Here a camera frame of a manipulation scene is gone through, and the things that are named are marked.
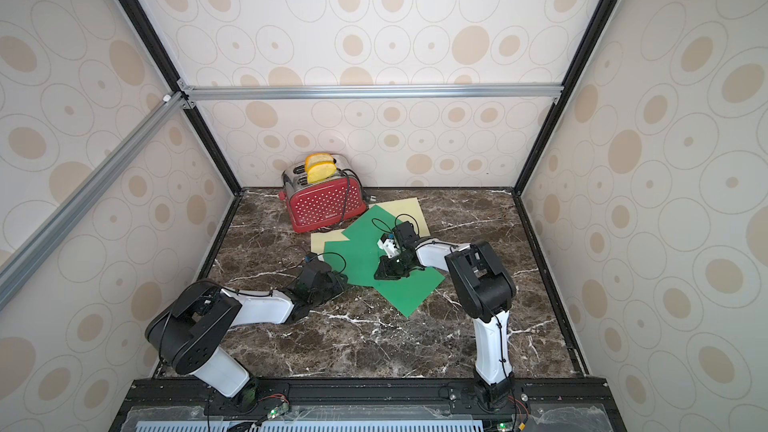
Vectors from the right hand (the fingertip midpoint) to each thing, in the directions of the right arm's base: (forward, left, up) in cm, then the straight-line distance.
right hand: (375, 282), depth 95 cm
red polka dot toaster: (+21, +19, +13) cm, 32 cm away
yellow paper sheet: (+31, -9, +1) cm, 32 cm away
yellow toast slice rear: (+34, +21, +22) cm, 46 cm away
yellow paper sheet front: (+15, +22, 0) cm, 27 cm away
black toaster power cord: (+33, +5, +5) cm, 33 cm away
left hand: (-1, +6, +4) cm, 7 cm away
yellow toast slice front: (+28, +19, +22) cm, 40 cm away
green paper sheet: (-4, -10, 0) cm, 11 cm away
